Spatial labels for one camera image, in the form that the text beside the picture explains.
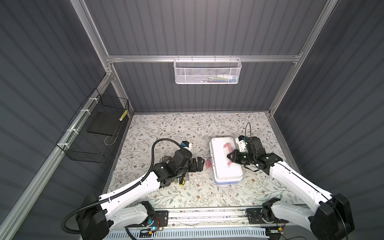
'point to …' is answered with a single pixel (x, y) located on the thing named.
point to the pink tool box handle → (229, 145)
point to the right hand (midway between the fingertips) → (229, 157)
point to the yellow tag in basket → (123, 115)
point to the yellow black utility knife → (184, 181)
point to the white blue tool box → (225, 170)
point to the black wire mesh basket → (91, 134)
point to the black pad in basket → (106, 122)
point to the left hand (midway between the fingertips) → (198, 161)
